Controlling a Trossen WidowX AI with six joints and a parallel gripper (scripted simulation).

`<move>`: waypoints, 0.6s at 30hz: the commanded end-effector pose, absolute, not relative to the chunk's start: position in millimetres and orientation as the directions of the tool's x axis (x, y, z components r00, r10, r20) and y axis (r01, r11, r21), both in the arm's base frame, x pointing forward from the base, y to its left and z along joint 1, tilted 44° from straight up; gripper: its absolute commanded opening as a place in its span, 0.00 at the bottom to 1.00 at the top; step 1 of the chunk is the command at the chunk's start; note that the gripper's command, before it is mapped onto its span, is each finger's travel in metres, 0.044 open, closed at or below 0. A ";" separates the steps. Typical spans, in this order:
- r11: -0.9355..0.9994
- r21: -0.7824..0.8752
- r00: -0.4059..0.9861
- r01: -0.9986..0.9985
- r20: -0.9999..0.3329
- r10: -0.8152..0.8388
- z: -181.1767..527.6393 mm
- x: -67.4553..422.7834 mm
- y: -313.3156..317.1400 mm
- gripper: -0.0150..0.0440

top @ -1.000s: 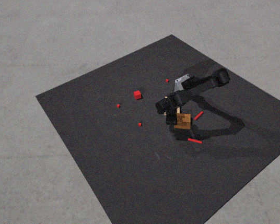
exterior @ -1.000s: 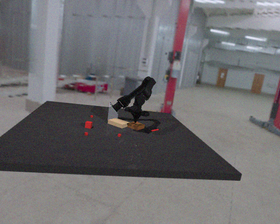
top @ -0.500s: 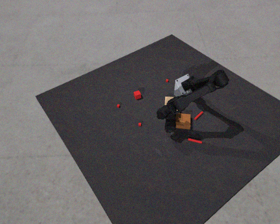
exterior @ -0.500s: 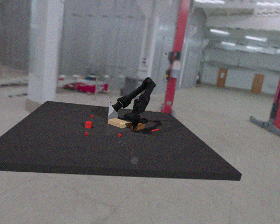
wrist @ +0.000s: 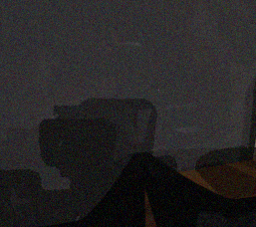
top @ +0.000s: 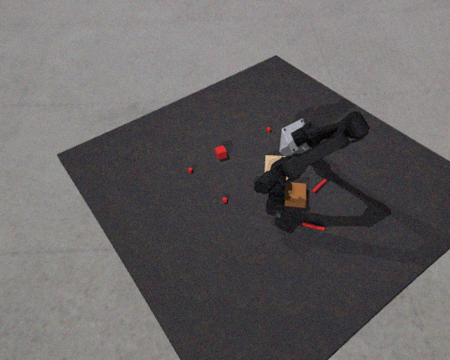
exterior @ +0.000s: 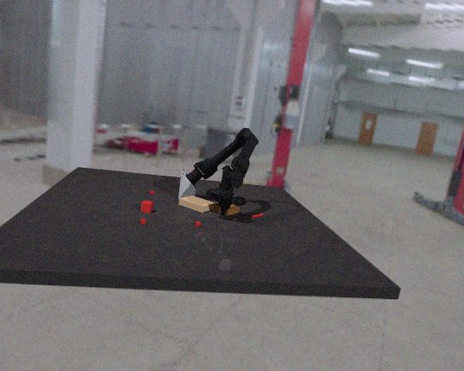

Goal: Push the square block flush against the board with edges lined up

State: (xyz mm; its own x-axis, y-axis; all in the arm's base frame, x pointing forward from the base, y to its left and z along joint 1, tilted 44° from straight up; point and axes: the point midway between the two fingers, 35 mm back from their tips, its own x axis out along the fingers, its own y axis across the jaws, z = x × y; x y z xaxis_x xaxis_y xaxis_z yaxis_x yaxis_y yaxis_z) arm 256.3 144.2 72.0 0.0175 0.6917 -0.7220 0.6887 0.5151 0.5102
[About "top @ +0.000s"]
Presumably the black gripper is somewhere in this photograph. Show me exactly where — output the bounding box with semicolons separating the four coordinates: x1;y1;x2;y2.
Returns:
267;182;285;211

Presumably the beige rectangular block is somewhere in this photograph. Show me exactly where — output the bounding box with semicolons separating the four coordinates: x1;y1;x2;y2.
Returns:
264;155;286;172

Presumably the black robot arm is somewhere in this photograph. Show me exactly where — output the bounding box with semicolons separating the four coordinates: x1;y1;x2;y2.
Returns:
254;111;370;195

